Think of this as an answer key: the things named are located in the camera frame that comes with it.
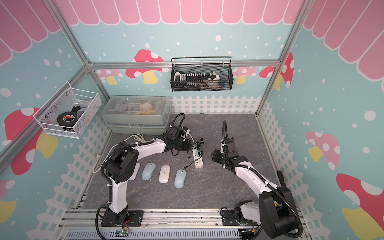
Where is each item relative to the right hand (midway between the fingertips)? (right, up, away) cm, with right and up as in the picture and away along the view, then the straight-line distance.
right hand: (213, 154), depth 88 cm
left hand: (-13, +3, +7) cm, 15 cm away
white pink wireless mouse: (-29, -11, -1) cm, 31 cm away
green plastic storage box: (-48, +25, +12) cm, 55 cm away
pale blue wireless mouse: (-20, -15, -3) cm, 25 cm away
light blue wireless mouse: (-39, -10, 0) cm, 40 cm away
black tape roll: (-72, +20, -17) cm, 76 cm away
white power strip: (-9, -5, +3) cm, 11 cm away
